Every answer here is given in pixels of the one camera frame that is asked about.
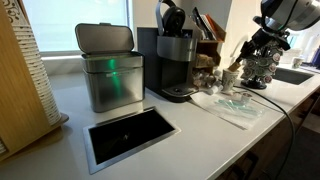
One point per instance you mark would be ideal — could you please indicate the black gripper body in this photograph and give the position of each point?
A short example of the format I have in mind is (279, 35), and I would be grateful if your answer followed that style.
(266, 41)

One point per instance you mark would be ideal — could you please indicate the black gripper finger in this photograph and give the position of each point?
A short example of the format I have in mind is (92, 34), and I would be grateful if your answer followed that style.
(243, 57)
(250, 52)

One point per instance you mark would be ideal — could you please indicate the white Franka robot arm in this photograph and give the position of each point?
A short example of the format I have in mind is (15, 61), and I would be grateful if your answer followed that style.
(293, 13)

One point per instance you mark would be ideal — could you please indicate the wooden shelf organizer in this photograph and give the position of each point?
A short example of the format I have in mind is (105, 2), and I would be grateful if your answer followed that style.
(210, 46)

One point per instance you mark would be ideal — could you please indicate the patterned paper cup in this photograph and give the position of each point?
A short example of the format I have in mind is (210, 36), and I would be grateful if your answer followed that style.
(230, 80)

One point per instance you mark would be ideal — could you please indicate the white mug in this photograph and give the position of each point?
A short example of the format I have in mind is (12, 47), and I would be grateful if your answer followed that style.
(297, 62)

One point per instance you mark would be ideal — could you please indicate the orange flat packet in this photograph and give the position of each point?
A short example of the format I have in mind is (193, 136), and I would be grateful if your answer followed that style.
(216, 30)

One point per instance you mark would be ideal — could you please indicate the pile of brown sachets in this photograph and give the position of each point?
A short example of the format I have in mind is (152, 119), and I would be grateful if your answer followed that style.
(204, 60)

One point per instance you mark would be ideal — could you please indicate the loose brown top coffee pod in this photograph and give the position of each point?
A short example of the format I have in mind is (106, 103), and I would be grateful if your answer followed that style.
(246, 97)

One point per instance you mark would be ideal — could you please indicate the pile of creamer cups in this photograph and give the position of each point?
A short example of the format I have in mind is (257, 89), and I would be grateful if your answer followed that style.
(210, 81)

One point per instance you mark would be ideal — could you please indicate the counter sink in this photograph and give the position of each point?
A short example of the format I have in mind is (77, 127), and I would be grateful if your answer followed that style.
(293, 76)

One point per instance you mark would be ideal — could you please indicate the white flat packets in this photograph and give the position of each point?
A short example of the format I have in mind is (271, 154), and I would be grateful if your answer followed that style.
(206, 28)

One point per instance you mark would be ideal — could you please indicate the clear zip bag of stirrers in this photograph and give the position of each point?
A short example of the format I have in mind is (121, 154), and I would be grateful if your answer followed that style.
(230, 108)

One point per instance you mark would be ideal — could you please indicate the black flat packets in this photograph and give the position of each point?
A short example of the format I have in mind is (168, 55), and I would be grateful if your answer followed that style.
(196, 23)

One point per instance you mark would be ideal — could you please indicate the black coffee machine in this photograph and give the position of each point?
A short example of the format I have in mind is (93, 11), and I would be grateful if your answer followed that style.
(170, 60)

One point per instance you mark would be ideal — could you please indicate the stainless steel bin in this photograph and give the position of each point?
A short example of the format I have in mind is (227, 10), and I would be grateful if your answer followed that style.
(113, 83)

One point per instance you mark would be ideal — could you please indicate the steel framed counter opening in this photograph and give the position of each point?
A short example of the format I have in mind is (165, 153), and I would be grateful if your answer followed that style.
(128, 136)

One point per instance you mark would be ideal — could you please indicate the bright window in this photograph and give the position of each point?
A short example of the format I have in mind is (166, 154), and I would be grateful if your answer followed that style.
(76, 23)

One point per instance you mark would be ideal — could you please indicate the stack of paper cups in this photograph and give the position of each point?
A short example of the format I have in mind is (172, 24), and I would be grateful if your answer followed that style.
(36, 66)

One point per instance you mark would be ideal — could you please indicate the wooden cup dispenser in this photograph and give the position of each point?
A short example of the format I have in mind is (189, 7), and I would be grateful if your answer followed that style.
(16, 100)

